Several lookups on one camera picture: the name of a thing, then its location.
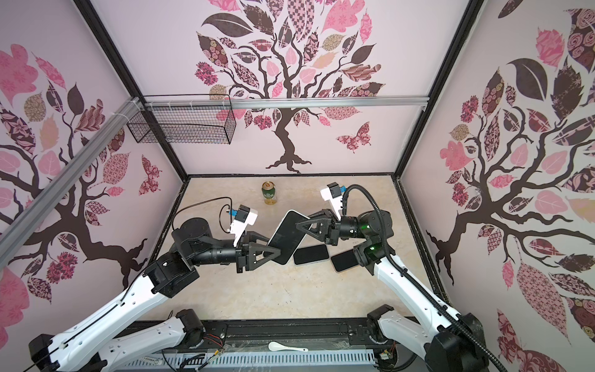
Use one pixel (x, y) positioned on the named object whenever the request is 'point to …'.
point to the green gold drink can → (268, 192)
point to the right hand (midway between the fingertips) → (300, 228)
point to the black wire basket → (187, 118)
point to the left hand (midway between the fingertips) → (278, 255)
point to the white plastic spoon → (277, 346)
